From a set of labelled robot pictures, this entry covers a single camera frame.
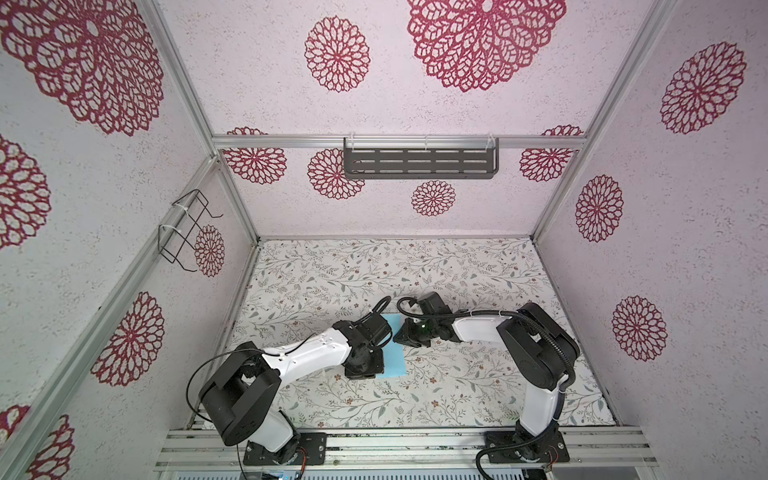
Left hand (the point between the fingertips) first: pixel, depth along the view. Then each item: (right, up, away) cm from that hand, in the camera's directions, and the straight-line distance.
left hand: (374, 378), depth 83 cm
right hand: (+6, +9, +9) cm, 14 cm away
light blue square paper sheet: (+6, +5, +7) cm, 10 cm away
